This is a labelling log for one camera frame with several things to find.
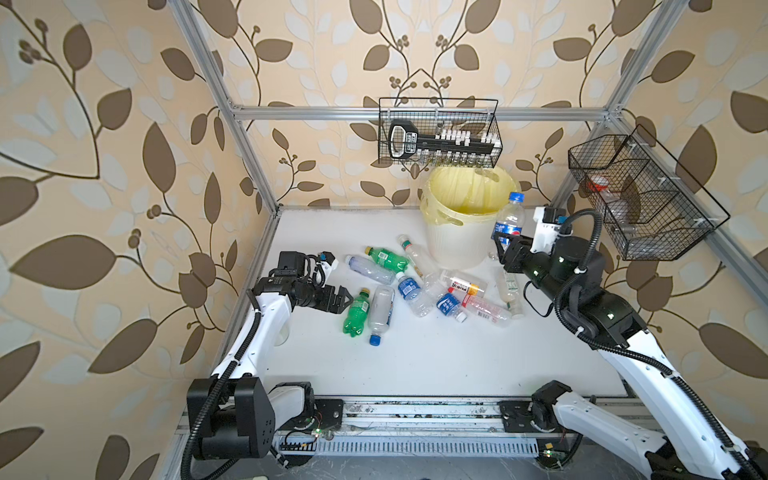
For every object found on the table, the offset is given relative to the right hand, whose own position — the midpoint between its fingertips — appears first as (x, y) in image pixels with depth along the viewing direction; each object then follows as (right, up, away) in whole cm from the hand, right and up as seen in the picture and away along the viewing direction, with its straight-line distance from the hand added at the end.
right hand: (504, 238), depth 65 cm
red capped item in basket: (+31, +15, +15) cm, 38 cm away
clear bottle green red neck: (-14, -11, +37) cm, 41 cm away
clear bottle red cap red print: (+4, -21, +22) cm, 31 cm away
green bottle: (-35, -22, +23) cm, 48 cm away
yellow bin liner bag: (0, +16, +39) cm, 42 cm away
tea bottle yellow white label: (-2, -15, +28) cm, 32 cm away
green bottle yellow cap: (-27, -7, +34) cm, 44 cm away
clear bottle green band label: (+13, -17, +26) cm, 34 cm away
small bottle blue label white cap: (-8, -20, +23) cm, 32 cm away
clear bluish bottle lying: (-32, -11, +32) cm, 46 cm away
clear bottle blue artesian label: (-29, -22, +28) cm, 46 cm away
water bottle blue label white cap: (-18, -17, +26) cm, 36 cm away
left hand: (-41, -15, +17) cm, 47 cm away
